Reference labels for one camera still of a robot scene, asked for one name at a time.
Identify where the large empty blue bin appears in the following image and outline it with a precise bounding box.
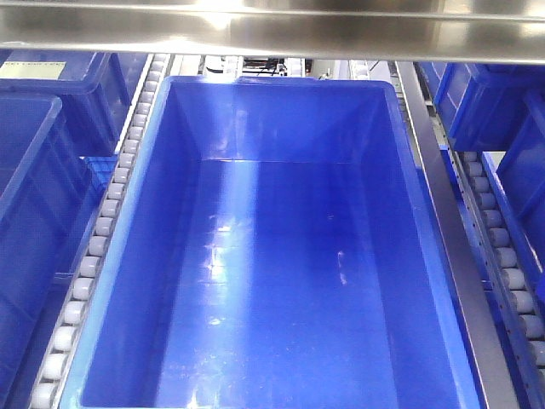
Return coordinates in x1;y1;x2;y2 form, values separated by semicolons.
59;75;489;409

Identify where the steel rack with rollers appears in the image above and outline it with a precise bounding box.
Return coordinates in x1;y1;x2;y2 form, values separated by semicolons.
0;0;545;409

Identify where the blue ribbed plastic piece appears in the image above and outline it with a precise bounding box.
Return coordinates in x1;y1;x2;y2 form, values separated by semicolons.
83;155;119;201

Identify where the blue bin with pale label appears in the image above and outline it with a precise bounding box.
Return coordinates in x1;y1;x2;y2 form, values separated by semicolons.
0;49;148;157

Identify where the blue plastic bin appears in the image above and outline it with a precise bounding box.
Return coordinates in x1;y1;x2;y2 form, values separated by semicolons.
483;91;545;308
0;94;106;409
419;61;545;153

